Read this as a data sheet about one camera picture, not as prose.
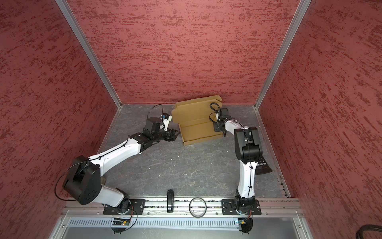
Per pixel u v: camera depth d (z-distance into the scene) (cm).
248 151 56
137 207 74
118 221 73
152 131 66
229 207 74
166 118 76
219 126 73
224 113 85
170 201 73
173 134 77
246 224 70
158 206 76
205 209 73
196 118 105
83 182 43
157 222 77
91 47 87
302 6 71
